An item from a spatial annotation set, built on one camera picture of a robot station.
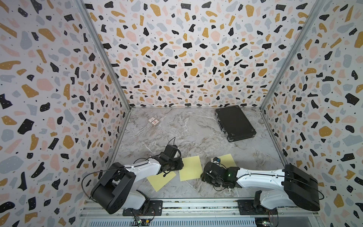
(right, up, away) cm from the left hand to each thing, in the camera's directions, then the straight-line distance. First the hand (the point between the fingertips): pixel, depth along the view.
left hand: (185, 164), depth 88 cm
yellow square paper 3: (+28, 0, +7) cm, 29 cm away
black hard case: (+38, +25, +24) cm, 52 cm away
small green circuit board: (-21, -23, -17) cm, 36 cm away
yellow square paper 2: (+4, -3, +1) cm, 5 cm away
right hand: (+9, -6, -6) cm, 13 cm away
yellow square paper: (-15, -8, -6) cm, 18 cm away
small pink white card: (-25, +27, +22) cm, 43 cm away
